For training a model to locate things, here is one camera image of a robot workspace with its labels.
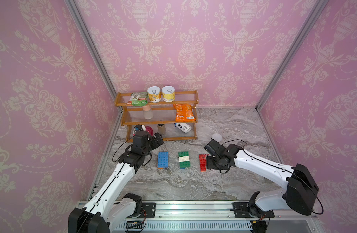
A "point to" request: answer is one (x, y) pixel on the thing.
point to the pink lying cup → (149, 129)
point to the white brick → (184, 158)
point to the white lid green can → (217, 137)
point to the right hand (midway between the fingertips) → (211, 165)
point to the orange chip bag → (184, 113)
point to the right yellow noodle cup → (168, 93)
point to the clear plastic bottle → (148, 113)
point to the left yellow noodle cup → (154, 93)
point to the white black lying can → (184, 127)
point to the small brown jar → (161, 128)
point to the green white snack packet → (138, 99)
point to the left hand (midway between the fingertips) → (157, 138)
